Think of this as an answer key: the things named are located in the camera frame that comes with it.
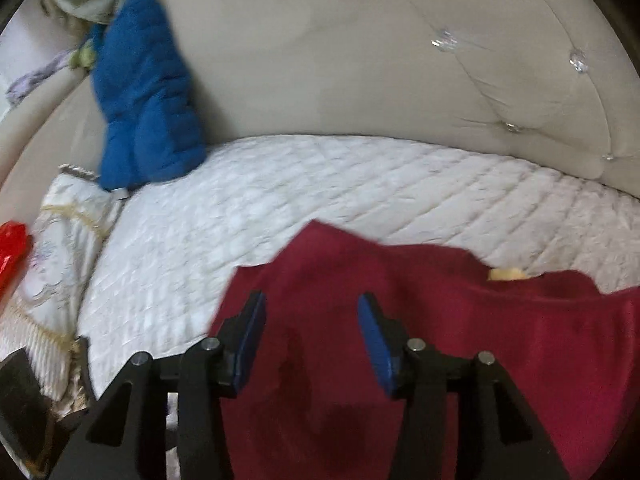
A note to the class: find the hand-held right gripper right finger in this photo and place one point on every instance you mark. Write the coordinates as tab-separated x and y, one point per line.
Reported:
377	345

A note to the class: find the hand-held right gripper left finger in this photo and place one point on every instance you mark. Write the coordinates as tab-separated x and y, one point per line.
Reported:
248	345

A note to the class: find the dark red knit garment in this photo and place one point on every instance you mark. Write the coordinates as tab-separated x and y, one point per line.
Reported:
450	335

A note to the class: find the white quilted sofa cover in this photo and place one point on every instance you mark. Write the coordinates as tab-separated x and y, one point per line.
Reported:
300	200

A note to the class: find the cream embroidered pillow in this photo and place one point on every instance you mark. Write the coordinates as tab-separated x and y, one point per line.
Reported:
60	270

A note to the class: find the red plastic packet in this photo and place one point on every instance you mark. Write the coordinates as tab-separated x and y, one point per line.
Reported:
11	255

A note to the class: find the blue quilted cushion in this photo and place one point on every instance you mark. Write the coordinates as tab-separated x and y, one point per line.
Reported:
145	100

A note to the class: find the beige tufted sofa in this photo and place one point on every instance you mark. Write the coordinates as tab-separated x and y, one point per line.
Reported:
375	60

